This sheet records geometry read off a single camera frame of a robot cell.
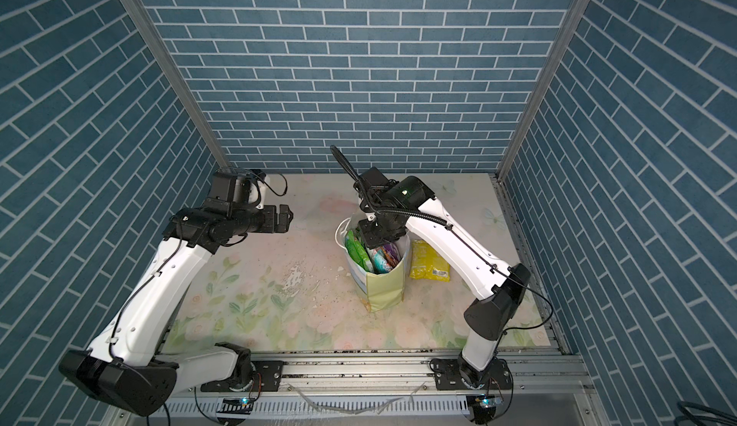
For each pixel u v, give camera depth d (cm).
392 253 77
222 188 52
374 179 56
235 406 72
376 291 75
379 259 72
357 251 76
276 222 65
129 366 37
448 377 74
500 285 43
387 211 49
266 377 74
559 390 74
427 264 92
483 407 72
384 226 58
